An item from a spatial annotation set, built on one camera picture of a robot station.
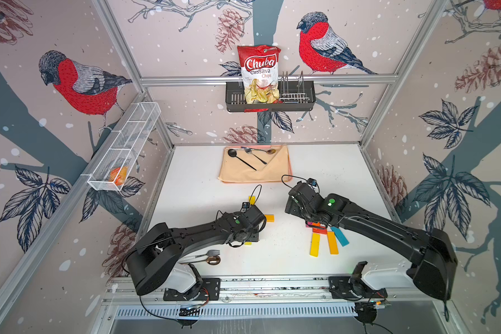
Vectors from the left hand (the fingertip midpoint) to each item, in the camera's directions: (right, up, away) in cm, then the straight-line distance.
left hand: (255, 230), depth 85 cm
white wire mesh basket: (-51, +36, -6) cm, 63 cm away
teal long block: (+36, -2, 0) cm, 36 cm away
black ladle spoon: (-13, +34, +29) cm, 46 cm away
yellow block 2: (-1, +13, +2) cm, 13 cm away
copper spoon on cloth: (+8, +35, +31) cm, 47 cm away
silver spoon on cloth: (-4, +35, +32) cm, 47 cm away
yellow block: (-3, -5, -1) cm, 6 cm away
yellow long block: (+24, -8, -2) cm, 25 cm away
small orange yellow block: (+7, +3, +8) cm, 11 cm away
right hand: (+14, +11, -4) cm, 18 cm away
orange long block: (+32, -5, 0) cm, 33 cm away
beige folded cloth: (+11, +31, +28) cm, 43 cm away
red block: (+28, -1, +2) cm, 28 cm away
